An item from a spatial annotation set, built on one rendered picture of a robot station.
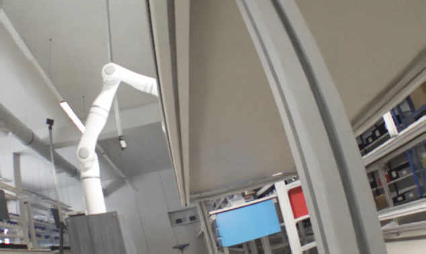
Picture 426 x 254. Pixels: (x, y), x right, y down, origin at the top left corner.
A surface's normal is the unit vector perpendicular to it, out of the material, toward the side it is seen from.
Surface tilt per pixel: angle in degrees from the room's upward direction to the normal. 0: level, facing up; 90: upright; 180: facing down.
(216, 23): 180
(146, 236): 90
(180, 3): 180
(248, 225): 90
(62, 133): 90
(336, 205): 90
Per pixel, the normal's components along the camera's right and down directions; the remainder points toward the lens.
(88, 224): 0.04, -0.39
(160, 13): 0.23, 0.90
